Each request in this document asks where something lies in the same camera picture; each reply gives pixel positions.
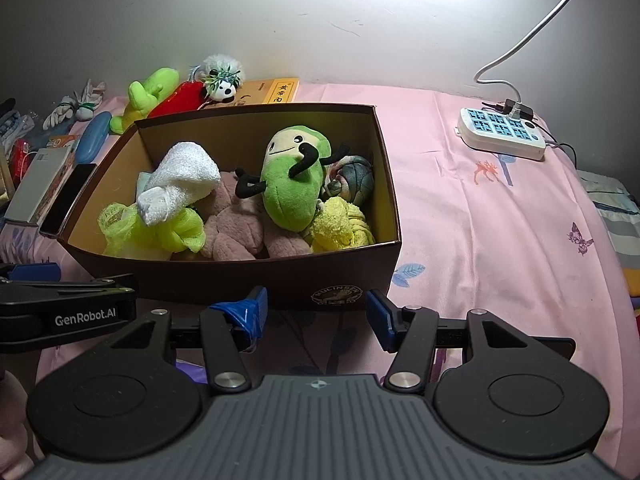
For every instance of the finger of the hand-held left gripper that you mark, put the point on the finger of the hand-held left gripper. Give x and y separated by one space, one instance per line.
100 284
35 271

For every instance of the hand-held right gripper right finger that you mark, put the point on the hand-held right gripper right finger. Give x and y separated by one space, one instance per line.
382 317

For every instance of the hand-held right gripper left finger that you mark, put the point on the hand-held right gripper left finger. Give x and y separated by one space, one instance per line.
245 315

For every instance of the brown cardboard box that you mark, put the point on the brown cardboard box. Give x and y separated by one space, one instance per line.
225 280

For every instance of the pink teddy bear plush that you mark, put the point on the pink teddy bear plush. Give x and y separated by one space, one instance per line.
235 230

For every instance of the green mesh bath sponge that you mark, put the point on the green mesh bath sponge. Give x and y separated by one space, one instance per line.
175 235

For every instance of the yellow towel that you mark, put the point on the yellow towel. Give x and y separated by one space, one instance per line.
340 225

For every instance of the light teal cloth pouch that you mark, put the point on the light teal cloth pouch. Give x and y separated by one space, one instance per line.
144 180

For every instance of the green bean plush toy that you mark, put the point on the green bean plush toy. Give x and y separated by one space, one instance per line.
290 195

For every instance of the white towel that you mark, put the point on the white towel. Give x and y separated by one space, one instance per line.
185 170

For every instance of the teal patterned towel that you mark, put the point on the teal patterned towel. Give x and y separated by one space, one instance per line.
357 177

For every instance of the person's left hand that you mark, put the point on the person's left hand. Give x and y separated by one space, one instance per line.
15 410

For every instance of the purple plastic packet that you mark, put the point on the purple plastic packet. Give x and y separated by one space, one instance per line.
192 372

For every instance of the black phone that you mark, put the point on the black phone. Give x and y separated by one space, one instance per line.
67 200

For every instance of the grey flat box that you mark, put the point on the grey flat box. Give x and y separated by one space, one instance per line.
40 180

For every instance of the pink printed bed sheet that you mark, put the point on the pink printed bed sheet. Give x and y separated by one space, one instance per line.
475 260

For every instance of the red snack packet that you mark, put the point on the red snack packet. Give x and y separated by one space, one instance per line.
21 160

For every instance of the blue white plastic packet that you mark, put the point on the blue white plastic packet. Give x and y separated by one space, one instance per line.
12 127

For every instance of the blue glasses case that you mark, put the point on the blue glasses case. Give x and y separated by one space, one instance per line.
95 135

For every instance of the white gloves bundle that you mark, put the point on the white gloves bundle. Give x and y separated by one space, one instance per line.
62 110

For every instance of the red chili plush toy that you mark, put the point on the red chili plush toy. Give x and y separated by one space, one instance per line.
177 102

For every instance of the green frog plush toy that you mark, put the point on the green frog plush toy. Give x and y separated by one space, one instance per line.
150 92

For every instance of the white power strip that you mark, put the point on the white power strip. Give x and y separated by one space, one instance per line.
500 147

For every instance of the yellow book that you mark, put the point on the yellow book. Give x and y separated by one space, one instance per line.
280 91

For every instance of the black charger adapter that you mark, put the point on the black charger adapter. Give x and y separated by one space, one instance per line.
515 109

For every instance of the striped blanket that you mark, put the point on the striped blanket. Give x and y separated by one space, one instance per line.
620 220

